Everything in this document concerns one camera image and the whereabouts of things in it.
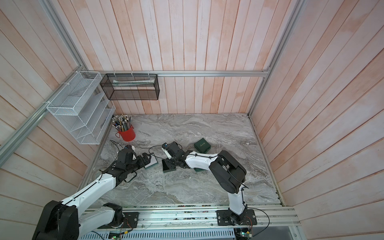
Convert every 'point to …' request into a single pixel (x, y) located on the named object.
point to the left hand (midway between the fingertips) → (146, 161)
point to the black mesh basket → (131, 86)
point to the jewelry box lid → (153, 162)
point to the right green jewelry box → (202, 145)
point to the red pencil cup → (128, 135)
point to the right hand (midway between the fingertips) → (169, 160)
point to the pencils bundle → (121, 122)
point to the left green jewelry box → (165, 167)
